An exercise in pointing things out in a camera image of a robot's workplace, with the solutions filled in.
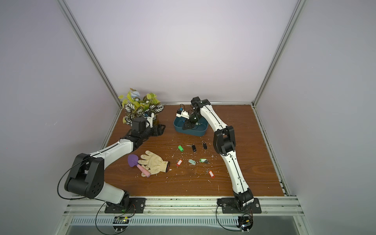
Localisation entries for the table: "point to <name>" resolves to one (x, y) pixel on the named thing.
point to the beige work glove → (153, 163)
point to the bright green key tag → (180, 147)
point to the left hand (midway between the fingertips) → (162, 125)
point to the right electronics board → (245, 223)
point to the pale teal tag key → (192, 161)
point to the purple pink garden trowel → (133, 160)
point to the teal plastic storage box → (199, 130)
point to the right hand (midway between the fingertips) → (185, 124)
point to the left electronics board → (120, 223)
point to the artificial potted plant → (136, 106)
